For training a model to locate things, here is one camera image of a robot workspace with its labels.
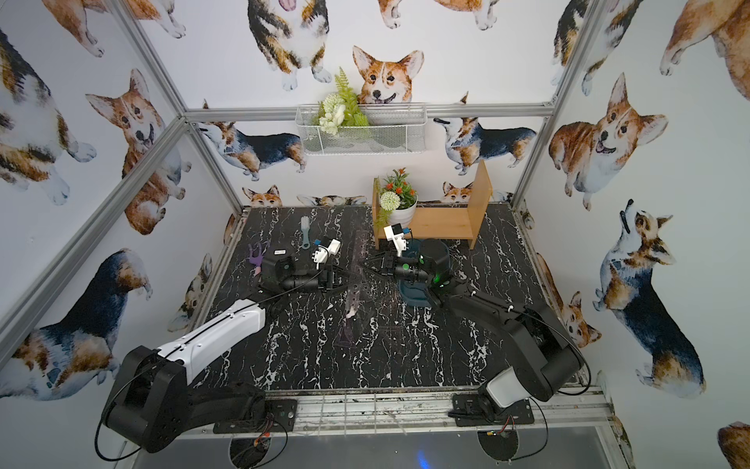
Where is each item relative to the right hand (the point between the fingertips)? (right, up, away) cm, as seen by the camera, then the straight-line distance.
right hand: (365, 255), depth 73 cm
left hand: (-2, -5, -1) cm, 5 cm away
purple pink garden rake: (-43, -5, +33) cm, 54 cm away
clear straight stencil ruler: (-2, -1, +1) cm, 2 cm away
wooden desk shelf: (+32, +9, +34) cm, 47 cm away
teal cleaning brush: (-27, +8, +42) cm, 50 cm away
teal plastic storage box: (+16, +1, -10) cm, 19 cm away
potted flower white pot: (+8, +16, +21) cm, 27 cm away
